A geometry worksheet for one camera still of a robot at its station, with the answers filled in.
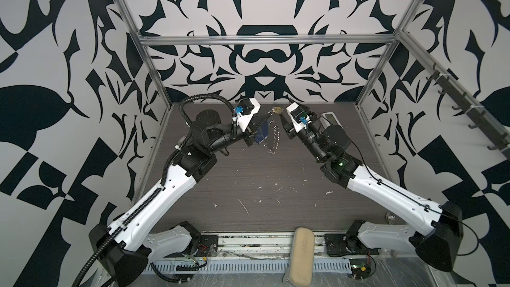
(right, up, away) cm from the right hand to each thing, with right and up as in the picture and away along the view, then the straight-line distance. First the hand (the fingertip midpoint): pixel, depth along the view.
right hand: (288, 102), depth 62 cm
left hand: (-6, -2, -3) cm, 7 cm away
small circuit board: (+27, -58, +9) cm, 64 cm away
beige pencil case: (+5, -56, +6) cm, 57 cm away
